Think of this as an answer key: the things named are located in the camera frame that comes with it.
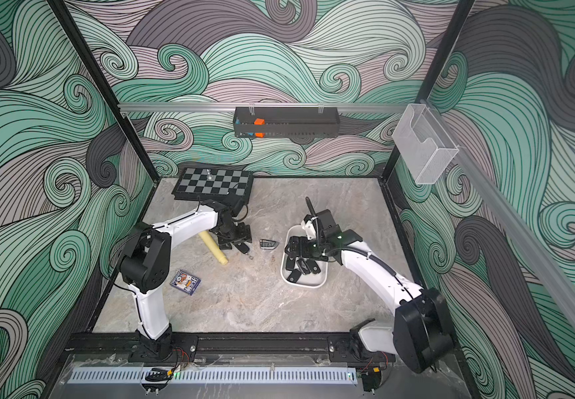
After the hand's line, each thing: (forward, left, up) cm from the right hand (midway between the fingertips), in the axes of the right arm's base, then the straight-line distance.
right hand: (300, 251), depth 83 cm
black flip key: (+7, +22, -10) cm, 25 cm away
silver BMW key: (+8, +12, -9) cm, 17 cm away
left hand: (+8, +20, -6) cm, 23 cm away
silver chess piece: (+42, +41, -5) cm, 59 cm away
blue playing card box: (-7, +40, -9) cm, 42 cm away
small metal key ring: (+3, +18, -11) cm, 22 cm away
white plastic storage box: (-3, -1, -10) cm, 10 cm away
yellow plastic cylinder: (+7, +33, -9) cm, 35 cm away
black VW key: (0, +3, -10) cm, 10 cm away
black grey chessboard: (+39, +38, -7) cm, 55 cm away
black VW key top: (-5, +2, -10) cm, 11 cm away
